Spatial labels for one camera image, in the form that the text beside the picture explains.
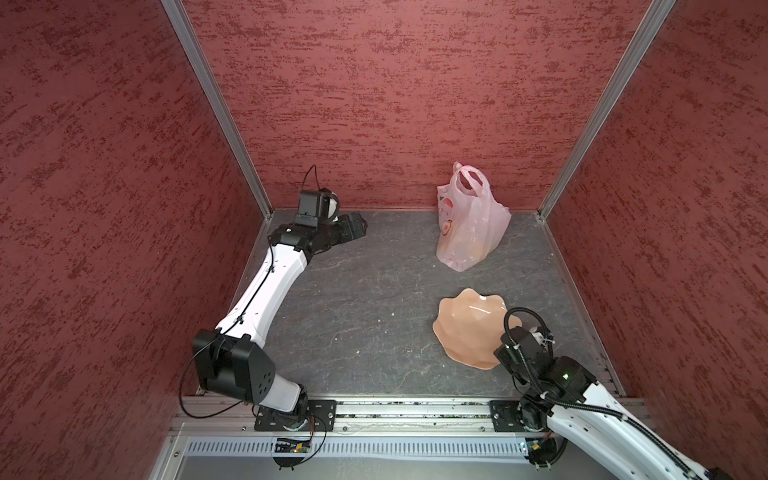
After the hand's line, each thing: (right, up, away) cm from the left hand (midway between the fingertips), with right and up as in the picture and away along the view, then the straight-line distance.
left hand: (353, 234), depth 80 cm
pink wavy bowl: (+35, -29, +11) cm, 47 cm away
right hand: (+40, -34, 0) cm, 52 cm away
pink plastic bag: (+35, +5, +10) cm, 37 cm away
